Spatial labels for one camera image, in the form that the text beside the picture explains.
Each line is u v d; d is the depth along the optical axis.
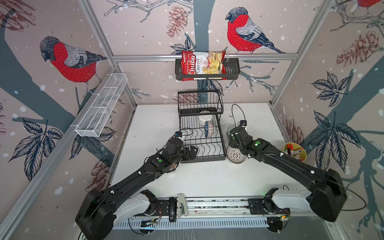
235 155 0.88
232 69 0.94
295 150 0.82
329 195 0.39
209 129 0.92
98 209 0.39
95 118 0.73
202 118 1.03
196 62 0.88
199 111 1.07
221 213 0.73
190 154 0.72
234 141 0.65
